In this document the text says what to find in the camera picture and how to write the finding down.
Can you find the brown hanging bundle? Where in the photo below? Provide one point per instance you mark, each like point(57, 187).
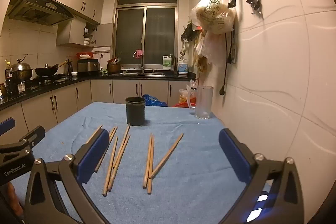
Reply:
point(202, 64)

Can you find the frosted sliding window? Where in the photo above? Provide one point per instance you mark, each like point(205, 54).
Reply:
point(157, 35)

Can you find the small glass jar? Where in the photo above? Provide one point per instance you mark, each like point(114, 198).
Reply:
point(21, 87)

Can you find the wall power socket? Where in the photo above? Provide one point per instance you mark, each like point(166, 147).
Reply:
point(233, 56)

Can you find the yellow clear plastic bag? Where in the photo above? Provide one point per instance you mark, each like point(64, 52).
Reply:
point(185, 95)

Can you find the dark sauce bottle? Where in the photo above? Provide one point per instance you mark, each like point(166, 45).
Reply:
point(8, 79)

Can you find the black wok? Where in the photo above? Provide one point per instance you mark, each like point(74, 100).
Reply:
point(46, 71)

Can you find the steel kettle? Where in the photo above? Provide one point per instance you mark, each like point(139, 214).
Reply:
point(69, 69)

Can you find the dark round utensil cup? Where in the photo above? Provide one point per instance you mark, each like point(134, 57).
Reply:
point(135, 113)

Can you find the red plastic basin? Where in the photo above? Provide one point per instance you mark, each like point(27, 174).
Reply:
point(181, 105)

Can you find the steel countertop appliance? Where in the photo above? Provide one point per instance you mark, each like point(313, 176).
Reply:
point(88, 66)

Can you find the blue towel tablecloth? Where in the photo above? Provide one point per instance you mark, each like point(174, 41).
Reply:
point(197, 148)

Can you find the frosted glass mug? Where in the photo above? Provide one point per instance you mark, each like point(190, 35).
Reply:
point(203, 106)

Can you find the black kitchen countertop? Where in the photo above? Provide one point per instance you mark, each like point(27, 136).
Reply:
point(99, 77)

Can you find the wall hook rail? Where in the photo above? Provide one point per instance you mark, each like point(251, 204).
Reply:
point(101, 52)

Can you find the small open shelf cabinet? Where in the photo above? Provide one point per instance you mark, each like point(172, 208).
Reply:
point(71, 35)

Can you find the large printed plastic bag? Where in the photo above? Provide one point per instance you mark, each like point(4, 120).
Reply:
point(212, 14)

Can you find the red plastic basket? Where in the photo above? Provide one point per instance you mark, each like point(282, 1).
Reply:
point(84, 56)

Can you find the steel kitchen sink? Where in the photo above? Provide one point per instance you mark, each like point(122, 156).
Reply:
point(152, 73)

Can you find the person's left hand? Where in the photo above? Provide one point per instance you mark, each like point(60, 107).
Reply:
point(14, 197)

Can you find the steel sink faucet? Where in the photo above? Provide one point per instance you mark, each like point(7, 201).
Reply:
point(142, 66)

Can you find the black range hood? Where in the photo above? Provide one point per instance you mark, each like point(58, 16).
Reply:
point(39, 11)

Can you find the white jug blue label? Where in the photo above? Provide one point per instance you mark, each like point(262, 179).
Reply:
point(183, 67)

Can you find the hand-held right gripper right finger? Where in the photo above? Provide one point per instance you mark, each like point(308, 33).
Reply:
point(233, 158)

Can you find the dark hanging bag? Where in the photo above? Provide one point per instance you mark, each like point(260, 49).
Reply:
point(187, 33)

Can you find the stacked bowls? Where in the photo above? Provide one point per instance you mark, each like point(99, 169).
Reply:
point(86, 41)

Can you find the white jug green label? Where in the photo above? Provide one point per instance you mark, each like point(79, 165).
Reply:
point(166, 63)

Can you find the blue plastic bag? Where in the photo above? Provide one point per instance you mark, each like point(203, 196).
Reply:
point(155, 102)

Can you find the brown cooking pot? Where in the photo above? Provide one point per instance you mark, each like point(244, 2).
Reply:
point(113, 68)

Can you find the black gas stove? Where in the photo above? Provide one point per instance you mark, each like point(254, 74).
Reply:
point(50, 80)

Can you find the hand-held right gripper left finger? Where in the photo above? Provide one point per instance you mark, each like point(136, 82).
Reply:
point(94, 155)

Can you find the pink cloth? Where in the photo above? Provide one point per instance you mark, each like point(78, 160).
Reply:
point(138, 53)

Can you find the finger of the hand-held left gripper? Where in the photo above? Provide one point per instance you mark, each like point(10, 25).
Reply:
point(36, 134)
point(6, 125)

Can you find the clear hanging plastic bag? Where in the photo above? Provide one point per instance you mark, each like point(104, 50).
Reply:
point(215, 48)

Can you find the steel pot with lid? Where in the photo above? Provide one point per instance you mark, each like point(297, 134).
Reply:
point(22, 71)

